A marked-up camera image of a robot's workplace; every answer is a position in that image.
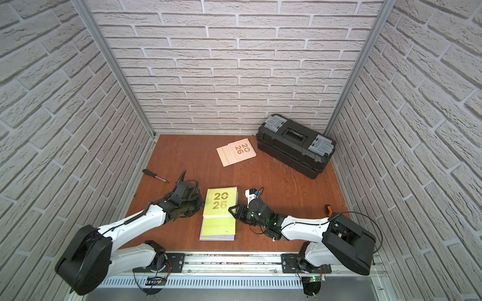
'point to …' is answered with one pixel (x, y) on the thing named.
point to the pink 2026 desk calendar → (236, 152)
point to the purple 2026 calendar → (218, 237)
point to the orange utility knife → (329, 210)
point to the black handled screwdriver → (154, 175)
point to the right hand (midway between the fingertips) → (230, 211)
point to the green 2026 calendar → (217, 220)
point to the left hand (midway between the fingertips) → (209, 199)
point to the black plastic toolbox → (294, 146)
